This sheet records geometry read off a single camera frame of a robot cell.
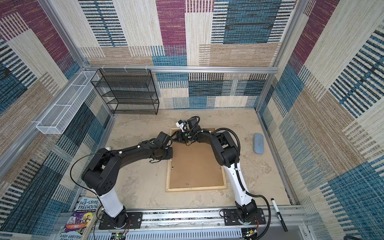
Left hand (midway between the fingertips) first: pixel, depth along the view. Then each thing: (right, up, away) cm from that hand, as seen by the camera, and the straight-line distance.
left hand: (171, 153), depth 95 cm
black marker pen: (+55, -26, -20) cm, 64 cm away
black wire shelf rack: (-35, +42, +16) cm, 57 cm away
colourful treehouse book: (-41, -29, -23) cm, 55 cm away
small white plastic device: (-40, +3, +1) cm, 40 cm away
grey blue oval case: (+55, +6, +3) cm, 56 cm away
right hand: (-1, +8, +4) cm, 8 cm away
